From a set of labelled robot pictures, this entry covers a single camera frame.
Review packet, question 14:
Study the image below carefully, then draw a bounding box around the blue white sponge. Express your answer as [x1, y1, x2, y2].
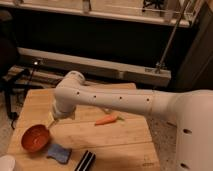
[46, 143, 72, 164]

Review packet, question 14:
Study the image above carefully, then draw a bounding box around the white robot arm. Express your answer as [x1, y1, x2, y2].
[52, 71, 213, 171]

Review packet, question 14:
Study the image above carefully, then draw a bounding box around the orange ceramic bowl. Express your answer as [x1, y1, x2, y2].
[21, 124, 50, 153]

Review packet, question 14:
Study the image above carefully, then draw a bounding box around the black tripod stand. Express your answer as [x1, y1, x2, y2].
[0, 60, 42, 129]

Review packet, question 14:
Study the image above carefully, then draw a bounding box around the orange toy carrot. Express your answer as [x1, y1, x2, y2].
[94, 115, 124, 126]

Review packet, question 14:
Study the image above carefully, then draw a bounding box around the white cup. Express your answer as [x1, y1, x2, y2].
[0, 155, 15, 171]

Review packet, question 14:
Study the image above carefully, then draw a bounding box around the wooden cutting board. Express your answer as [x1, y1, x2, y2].
[7, 89, 160, 171]

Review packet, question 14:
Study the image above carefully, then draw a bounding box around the metal pole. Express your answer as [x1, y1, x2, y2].
[155, 0, 190, 74]

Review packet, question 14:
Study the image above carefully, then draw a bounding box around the long white baseboard rail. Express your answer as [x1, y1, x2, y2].
[18, 47, 171, 87]

